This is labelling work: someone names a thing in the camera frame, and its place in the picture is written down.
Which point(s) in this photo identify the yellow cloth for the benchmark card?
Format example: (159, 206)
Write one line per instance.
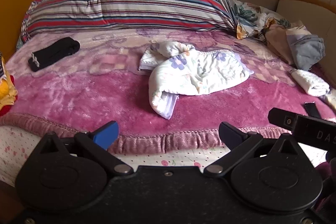
(6, 90)

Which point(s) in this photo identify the floral quilt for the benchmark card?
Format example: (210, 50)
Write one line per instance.
(246, 14)

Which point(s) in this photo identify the pink plush blanket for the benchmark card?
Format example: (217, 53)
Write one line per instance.
(78, 98)

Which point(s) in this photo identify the white cherry-print bedsheet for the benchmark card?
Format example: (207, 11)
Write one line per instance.
(15, 150)

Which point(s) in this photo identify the black folded garment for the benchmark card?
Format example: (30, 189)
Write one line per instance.
(52, 54)

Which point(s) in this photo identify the red cloth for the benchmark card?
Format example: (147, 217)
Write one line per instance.
(4, 109)

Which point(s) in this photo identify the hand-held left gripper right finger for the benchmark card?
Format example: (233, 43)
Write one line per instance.
(231, 132)

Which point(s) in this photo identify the wooden headboard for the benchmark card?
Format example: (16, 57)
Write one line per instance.
(302, 11)

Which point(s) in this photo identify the grey-blue cloth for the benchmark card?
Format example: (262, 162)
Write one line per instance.
(307, 53)

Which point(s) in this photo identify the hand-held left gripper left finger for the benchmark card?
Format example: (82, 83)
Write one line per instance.
(106, 134)

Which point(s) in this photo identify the white floral garment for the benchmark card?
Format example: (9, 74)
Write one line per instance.
(199, 74)

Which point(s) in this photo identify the maroon cloth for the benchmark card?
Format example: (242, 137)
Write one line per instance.
(326, 169)

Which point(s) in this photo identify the white folded towel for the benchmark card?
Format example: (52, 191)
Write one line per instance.
(312, 82)

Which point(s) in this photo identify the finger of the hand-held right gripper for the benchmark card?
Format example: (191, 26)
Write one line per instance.
(312, 109)
(282, 117)

